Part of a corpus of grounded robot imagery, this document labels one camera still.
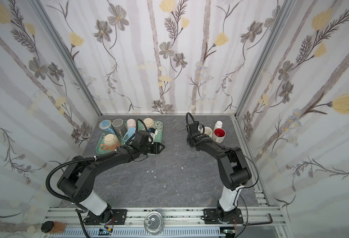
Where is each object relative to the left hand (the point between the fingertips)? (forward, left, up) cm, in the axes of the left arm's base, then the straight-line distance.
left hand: (160, 142), depth 89 cm
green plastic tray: (+23, +3, -13) cm, 27 cm away
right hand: (+7, -20, -1) cm, 21 cm away
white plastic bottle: (+16, -40, -3) cm, 44 cm away
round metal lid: (-41, +2, 0) cm, 41 cm away
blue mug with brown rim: (+16, +38, -2) cm, 41 cm away
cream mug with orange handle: (+4, +32, -5) cm, 32 cm away
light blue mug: (+12, +21, -4) cm, 24 cm away
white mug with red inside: (+11, -41, -8) cm, 43 cm away
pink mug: (+18, +22, -3) cm, 28 cm away
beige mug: (+19, +9, -4) cm, 22 cm away
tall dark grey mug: (+15, +29, -3) cm, 33 cm away
